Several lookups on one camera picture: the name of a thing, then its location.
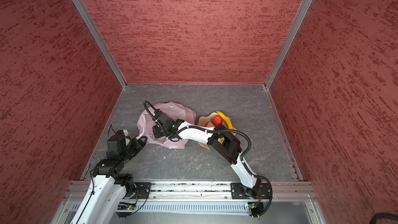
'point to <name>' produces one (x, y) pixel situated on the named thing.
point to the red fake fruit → (217, 120)
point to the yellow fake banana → (226, 120)
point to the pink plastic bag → (170, 110)
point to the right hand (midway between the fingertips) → (155, 134)
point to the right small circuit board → (257, 209)
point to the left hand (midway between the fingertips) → (145, 143)
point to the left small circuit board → (124, 207)
